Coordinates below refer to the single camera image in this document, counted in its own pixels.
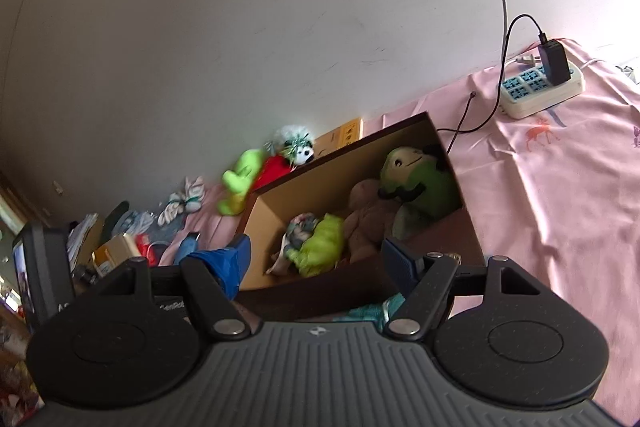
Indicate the white power strip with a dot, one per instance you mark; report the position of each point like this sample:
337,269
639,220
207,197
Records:
530,104

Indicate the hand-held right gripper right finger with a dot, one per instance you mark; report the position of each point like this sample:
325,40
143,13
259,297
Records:
402,264

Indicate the green yellow plush toy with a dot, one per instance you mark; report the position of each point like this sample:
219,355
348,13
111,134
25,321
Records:
240,179

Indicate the white knotted gloves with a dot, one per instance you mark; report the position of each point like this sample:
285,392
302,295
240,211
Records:
187,202

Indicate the white papers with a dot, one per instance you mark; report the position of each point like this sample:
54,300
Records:
82,232

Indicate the lime green cloth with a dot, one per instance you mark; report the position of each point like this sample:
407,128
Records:
322,242

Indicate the green dinosaur plush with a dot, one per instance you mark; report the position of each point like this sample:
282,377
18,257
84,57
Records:
425,187

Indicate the yellow box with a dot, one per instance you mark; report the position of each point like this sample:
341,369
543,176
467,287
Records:
115,252

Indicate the small panda plush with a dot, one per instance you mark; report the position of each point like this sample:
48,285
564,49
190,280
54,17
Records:
304,154

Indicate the brown cardboard box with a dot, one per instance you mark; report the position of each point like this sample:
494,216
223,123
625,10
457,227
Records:
320,187

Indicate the grey pink patterned cloth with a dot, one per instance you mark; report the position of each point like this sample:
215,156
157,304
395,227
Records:
300,229

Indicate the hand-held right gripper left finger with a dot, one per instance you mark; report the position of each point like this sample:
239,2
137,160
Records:
225,267

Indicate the black charger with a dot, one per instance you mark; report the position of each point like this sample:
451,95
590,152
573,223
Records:
555,62

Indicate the teal mesh bath sponge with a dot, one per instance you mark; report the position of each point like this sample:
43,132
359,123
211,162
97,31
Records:
370,311

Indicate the red packet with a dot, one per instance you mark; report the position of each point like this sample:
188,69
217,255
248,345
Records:
144,247

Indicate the pink printed bedsheet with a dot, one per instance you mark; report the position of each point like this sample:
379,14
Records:
550,207

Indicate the blue plastic device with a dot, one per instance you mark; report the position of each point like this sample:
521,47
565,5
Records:
185,249

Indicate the pink plush bear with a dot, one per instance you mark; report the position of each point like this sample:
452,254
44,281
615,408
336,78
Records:
367,217

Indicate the white fluffy pompom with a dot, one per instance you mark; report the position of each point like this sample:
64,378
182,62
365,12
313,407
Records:
287,136

